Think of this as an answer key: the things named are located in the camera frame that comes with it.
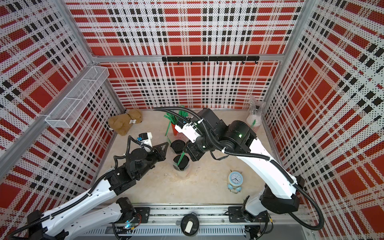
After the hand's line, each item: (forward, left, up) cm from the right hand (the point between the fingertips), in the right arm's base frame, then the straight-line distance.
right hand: (189, 151), depth 57 cm
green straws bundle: (+36, +14, -22) cm, 44 cm away
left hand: (+10, +10, -11) cm, 19 cm away
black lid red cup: (+14, +8, -19) cm, 25 cm away
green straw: (+1, +4, -8) cm, 9 cm away
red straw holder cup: (+34, +14, -34) cm, 50 cm away
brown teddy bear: (+36, +50, -26) cm, 67 cm away
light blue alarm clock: (0, -23, -33) cm, 40 cm away
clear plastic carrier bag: (+31, -37, -17) cm, 51 cm away
